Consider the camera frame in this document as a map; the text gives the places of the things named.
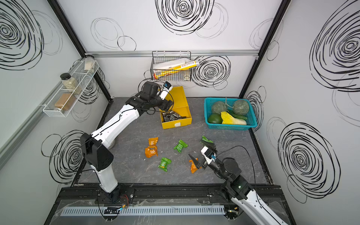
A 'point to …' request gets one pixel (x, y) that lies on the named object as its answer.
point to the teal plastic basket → (251, 120)
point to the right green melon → (240, 107)
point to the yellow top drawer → (184, 111)
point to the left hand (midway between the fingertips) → (168, 98)
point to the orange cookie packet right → (193, 168)
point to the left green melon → (219, 107)
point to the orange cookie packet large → (152, 150)
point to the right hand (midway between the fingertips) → (197, 148)
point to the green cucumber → (237, 116)
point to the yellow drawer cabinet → (180, 105)
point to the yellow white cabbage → (228, 119)
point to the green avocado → (214, 118)
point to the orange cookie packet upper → (153, 141)
